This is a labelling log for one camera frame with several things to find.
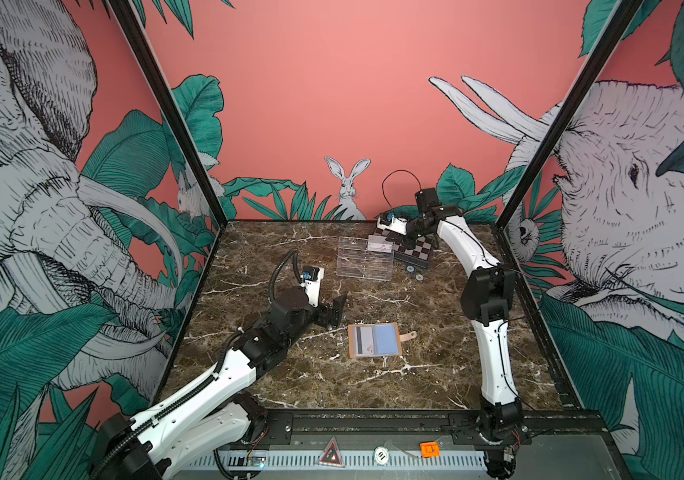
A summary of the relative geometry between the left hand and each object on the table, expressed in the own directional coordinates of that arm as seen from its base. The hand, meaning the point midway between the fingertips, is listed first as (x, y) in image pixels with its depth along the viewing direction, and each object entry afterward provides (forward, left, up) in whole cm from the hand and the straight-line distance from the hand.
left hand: (332, 288), depth 75 cm
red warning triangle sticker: (-34, +1, -21) cm, 40 cm away
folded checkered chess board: (+25, -32, -20) cm, 45 cm away
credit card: (+26, -16, -14) cm, 34 cm away
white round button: (-34, -11, -21) cm, 42 cm away
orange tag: (-34, -23, -19) cm, 45 cm away
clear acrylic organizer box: (+27, -7, -24) cm, 36 cm away
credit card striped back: (-5, -9, -22) cm, 24 cm away
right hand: (+26, -19, -7) cm, 33 cm away
